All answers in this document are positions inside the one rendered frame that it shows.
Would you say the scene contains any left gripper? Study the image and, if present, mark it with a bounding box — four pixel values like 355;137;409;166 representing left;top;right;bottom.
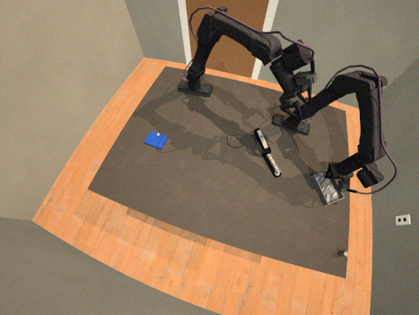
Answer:
325;159;354;189

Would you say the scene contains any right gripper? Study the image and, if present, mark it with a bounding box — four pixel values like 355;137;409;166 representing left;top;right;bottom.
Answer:
277;71;312;121

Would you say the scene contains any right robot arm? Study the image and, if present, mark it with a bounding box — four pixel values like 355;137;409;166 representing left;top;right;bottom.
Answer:
178;6;312;94

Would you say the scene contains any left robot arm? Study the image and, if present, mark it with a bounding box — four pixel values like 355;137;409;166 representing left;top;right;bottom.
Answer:
273;70;388;188

